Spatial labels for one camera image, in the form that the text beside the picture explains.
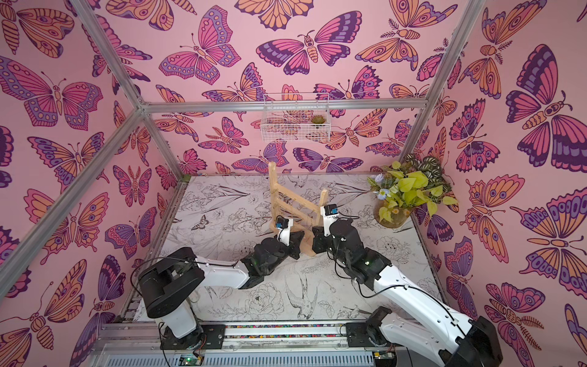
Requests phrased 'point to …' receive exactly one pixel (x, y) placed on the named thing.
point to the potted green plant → (417, 183)
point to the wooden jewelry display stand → (287, 204)
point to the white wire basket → (296, 117)
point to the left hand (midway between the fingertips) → (307, 233)
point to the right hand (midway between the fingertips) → (314, 227)
